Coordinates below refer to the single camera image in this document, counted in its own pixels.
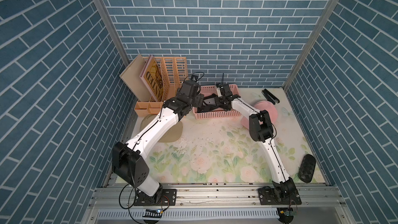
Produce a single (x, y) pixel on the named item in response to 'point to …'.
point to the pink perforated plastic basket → (207, 90)
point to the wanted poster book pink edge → (152, 77)
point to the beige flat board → (130, 76)
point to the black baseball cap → (213, 102)
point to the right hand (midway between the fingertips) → (218, 98)
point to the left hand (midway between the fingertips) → (196, 93)
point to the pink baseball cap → (263, 106)
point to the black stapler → (269, 97)
